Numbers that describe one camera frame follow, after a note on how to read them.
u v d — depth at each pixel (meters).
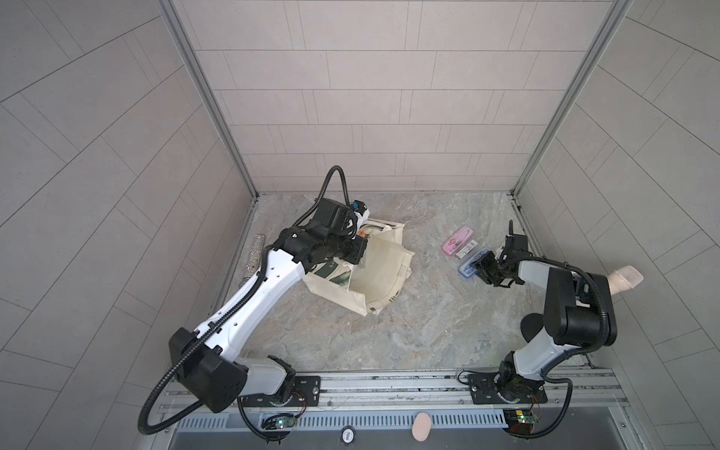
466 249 0.97
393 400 0.71
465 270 0.93
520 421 0.68
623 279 0.60
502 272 0.72
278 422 0.65
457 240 1.02
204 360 0.37
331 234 0.54
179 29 0.74
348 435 0.65
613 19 0.72
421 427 0.66
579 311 0.47
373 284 0.86
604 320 0.42
